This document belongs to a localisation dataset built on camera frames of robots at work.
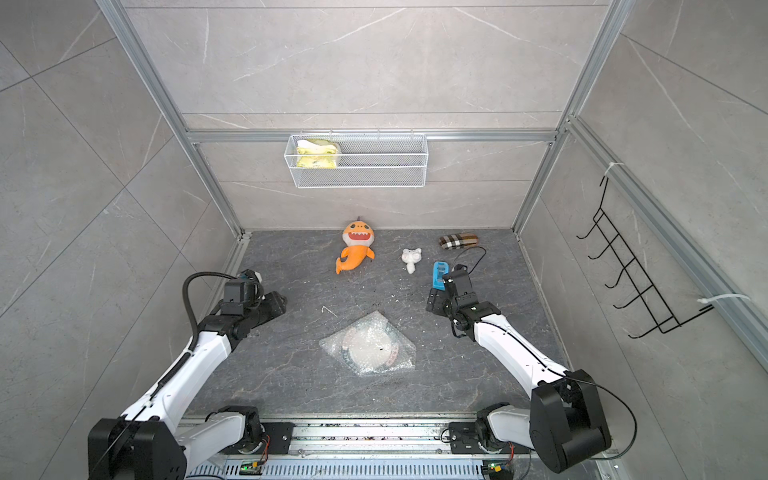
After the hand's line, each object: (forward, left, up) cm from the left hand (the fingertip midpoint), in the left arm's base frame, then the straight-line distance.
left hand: (285, 296), depth 85 cm
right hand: (-1, -46, -3) cm, 46 cm away
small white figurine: (+22, -39, -11) cm, 46 cm away
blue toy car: (+16, -49, -11) cm, 53 cm away
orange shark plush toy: (+28, -19, -5) cm, 35 cm away
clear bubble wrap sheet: (-13, -35, -12) cm, 39 cm away
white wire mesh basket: (+44, -24, +16) cm, 52 cm away
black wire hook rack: (-6, -87, +18) cm, 89 cm away
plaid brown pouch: (+30, -58, -11) cm, 66 cm away
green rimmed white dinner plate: (-12, -24, -11) cm, 29 cm away
